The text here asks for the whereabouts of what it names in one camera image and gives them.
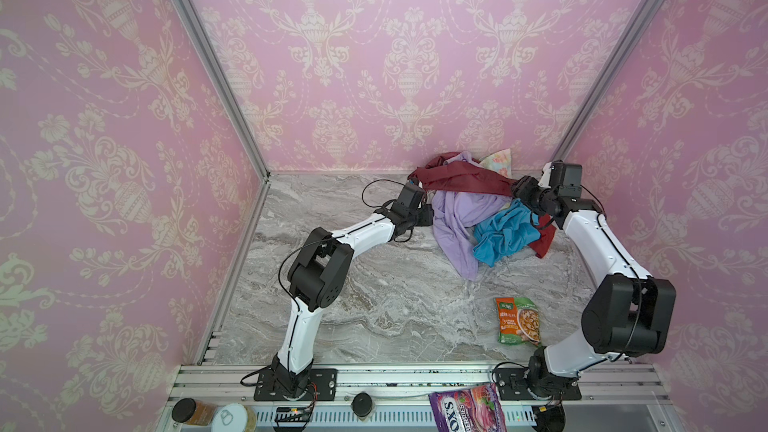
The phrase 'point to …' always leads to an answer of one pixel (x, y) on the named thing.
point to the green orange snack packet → (518, 320)
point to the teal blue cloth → (508, 232)
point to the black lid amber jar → (191, 411)
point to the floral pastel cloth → (500, 161)
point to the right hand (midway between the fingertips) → (518, 186)
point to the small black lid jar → (362, 406)
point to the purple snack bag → (475, 408)
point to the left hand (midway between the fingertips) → (431, 213)
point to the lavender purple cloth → (457, 216)
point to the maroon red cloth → (436, 174)
